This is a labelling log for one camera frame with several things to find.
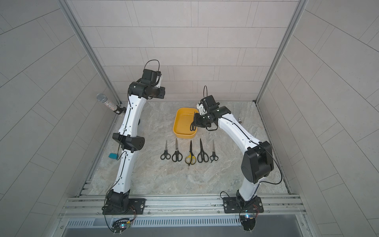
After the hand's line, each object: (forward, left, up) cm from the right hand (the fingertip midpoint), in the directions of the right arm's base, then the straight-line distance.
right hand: (193, 122), depth 83 cm
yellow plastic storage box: (+14, +7, -14) cm, 22 cm away
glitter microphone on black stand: (+13, +46, +2) cm, 47 cm away
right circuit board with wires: (-45, -23, -21) cm, 55 cm away
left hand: (+20, +16, +8) cm, 27 cm away
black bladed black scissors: (-12, -4, -19) cm, 23 cm away
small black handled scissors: (-10, +18, -18) cm, 27 cm away
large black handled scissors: (-11, +11, -18) cm, 24 cm away
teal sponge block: (-10, +49, -15) cm, 52 cm away
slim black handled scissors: (-13, -11, -19) cm, 26 cm away
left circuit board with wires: (-43, +37, -20) cm, 60 cm away
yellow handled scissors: (-14, +3, -18) cm, 23 cm away
